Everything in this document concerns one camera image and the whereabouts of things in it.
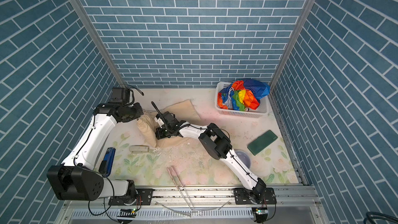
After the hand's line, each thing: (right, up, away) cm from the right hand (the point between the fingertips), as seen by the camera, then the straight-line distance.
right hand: (153, 134), depth 94 cm
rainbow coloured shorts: (+56, +24, +2) cm, 61 cm away
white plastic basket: (+70, +14, +9) cm, 72 cm away
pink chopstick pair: (+21, -23, -18) cm, 36 cm away
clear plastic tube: (-5, -7, -8) cm, 12 cm away
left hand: (-2, +15, -13) cm, 20 cm away
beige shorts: (+18, +13, +14) cm, 26 cm away
